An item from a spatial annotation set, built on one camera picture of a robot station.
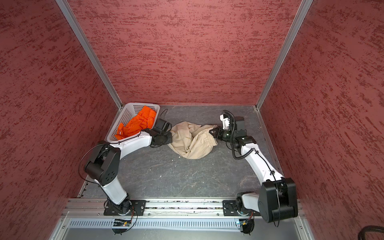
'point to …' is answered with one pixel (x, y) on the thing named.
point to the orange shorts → (144, 120)
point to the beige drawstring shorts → (193, 141)
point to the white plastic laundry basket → (126, 112)
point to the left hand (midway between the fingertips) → (169, 141)
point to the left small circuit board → (119, 222)
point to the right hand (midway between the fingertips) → (208, 134)
